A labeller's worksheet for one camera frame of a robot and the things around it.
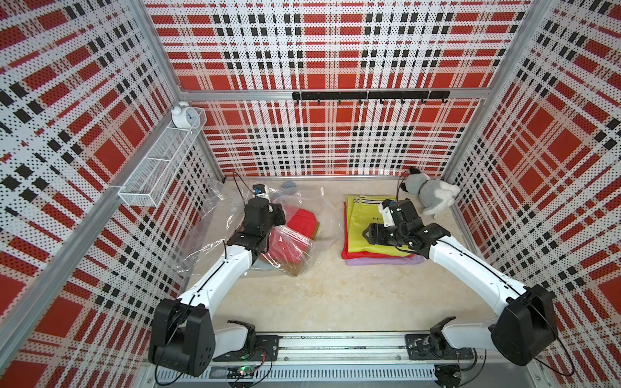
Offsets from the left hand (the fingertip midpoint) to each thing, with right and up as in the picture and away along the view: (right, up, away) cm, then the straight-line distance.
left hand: (281, 204), depth 85 cm
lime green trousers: (+31, -3, +14) cm, 34 cm away
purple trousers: (+39, -21, +4) cm, 45 cm away
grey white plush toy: (+62, +3, +15) cm, 64 cm away
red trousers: (+4, -13, -4) cm, 14 cm away
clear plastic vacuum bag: (-34, -3, +23) cm, 41 cm away
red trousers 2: (+27, -19, +5) cm, 33 cm away
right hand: (+33, -10, -3) cm, 35 cm away
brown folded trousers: (+5, -22, -3) cm, 23 cm away
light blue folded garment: (-7, -22, 0) cm, 23 cm away
